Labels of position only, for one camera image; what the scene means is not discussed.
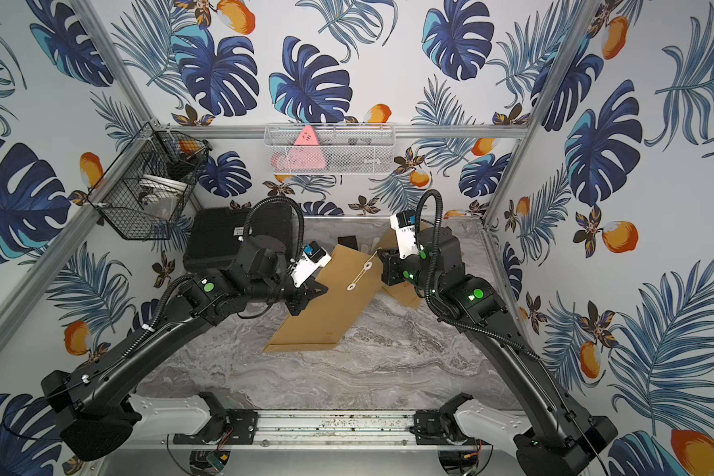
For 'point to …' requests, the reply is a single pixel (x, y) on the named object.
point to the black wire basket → (151, 182)
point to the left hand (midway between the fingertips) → (325, 282)
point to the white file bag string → (367, 266)
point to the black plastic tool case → (215, 233)
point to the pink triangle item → (306, 154)
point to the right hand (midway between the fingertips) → (379, 248)
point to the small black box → (349, 241)
